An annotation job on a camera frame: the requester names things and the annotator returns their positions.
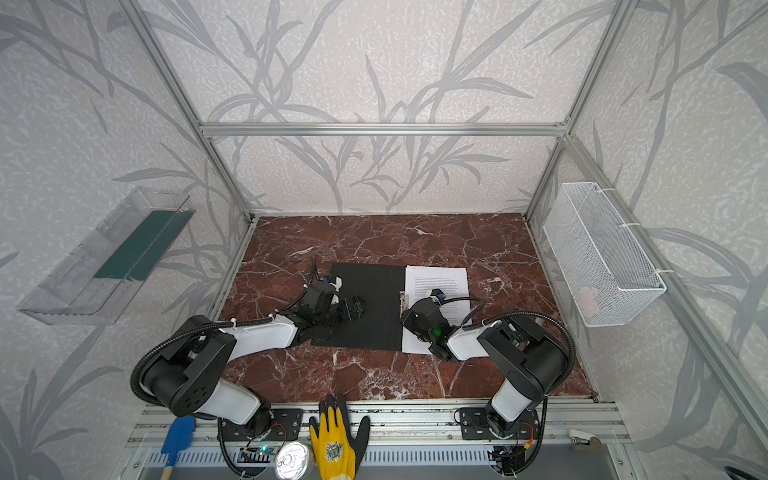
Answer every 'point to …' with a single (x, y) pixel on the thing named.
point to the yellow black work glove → (337, 451)
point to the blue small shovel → (178, 438)
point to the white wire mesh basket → (606, 277)
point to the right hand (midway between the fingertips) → (403, 307)
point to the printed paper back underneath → (454, 283)
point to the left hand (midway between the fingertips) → (362, 301)
